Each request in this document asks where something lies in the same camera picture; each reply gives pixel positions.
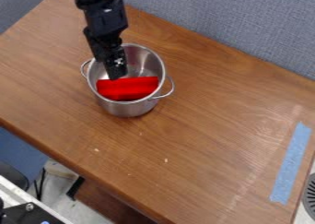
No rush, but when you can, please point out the red block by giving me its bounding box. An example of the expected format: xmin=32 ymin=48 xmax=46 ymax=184
xmin=96 ymin=77 xmax=158 ymax=101

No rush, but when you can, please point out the black cable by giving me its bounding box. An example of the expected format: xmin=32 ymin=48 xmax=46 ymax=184
xmin=33 ymin=167 xmax=46 ymax=201

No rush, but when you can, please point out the grey round vent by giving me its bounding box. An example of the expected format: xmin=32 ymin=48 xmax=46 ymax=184
xmin=302 ymin=173 xmax=315 ymax=221

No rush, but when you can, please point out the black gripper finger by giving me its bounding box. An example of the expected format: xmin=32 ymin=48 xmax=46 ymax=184
xmin=88 ymin=38 xmax=128 ymax=80

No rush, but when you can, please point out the blue tape strip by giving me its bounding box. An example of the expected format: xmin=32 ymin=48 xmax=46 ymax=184
xmin=269 ymin=122 xmax=312 ymax=205

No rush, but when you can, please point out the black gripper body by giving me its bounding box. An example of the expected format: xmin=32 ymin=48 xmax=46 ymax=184
xmin=74 ymin=0 xmax=128 ymax=45

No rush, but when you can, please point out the black device with screw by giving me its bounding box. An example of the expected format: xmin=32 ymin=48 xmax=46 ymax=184
xmin=0 ymin=202 xmax=65 ymax=224

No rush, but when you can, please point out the black chair base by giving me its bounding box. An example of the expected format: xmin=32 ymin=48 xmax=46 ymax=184
xmin=0 ymin=160 xmax=29 ymax=191

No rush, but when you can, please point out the stainless steel pot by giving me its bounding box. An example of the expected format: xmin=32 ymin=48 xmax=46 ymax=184
xmin=80 ymin=43 xmax=174 ymax=117

